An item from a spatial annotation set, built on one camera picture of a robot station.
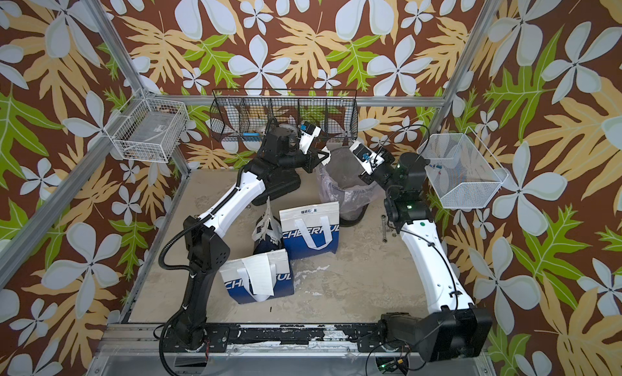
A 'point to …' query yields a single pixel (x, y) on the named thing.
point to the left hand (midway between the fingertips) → (330, 150)
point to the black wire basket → (244, 113)
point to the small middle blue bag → (267, 245)
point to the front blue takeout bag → (238, 280)
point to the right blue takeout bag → (311, 229)
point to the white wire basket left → (148, 129)
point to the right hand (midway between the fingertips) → (360, 145)
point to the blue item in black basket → (250, 134)
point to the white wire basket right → (462, 173)
